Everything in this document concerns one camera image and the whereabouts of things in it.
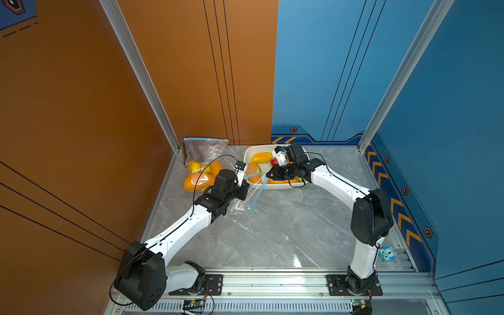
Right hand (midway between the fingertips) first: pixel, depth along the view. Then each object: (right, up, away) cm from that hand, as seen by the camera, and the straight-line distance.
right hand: (267, 174), depth 88 cm
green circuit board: (-28, -47, -16) cm, 57 cm away
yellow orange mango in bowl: (-2, +8, +22) cm, 24 cm away
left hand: (-10, -1, -4) cm, 11 cm away
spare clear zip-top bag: (-9, -14, -4) cm, 17 cm away
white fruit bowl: (-1, +3, +17) cm, 17 cm away
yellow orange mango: (-35, +3, +7) cm, 36 cm away
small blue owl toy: (+48, -32, -9) cm, 59 cm away
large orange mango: (-33, -4, +4) cm, 33 cm away
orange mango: (-27, +2, +17) cm, 32 cm away
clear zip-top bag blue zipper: (-36, +8, +22) cm, 43 cm away
